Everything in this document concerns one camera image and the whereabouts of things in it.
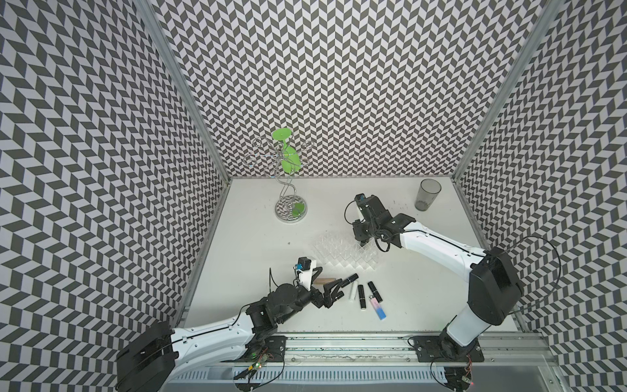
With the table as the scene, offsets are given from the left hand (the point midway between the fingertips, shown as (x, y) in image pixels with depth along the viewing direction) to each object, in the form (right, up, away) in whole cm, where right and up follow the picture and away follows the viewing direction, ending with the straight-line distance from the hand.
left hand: (331, 277), depth 76 cm
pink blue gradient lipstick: (+16, -12, +4) cm, 20 cm away
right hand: (+11, +14, +11) cm, 21 cm away
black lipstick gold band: (+11, -9, +6) cm, 15 cm away
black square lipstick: (+15, -7, +7) cm, 18 cm away
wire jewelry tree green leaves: (-17, +40, +8) cm, 44 cm away
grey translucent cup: (+40, +27, +22) cm, 53 cm away
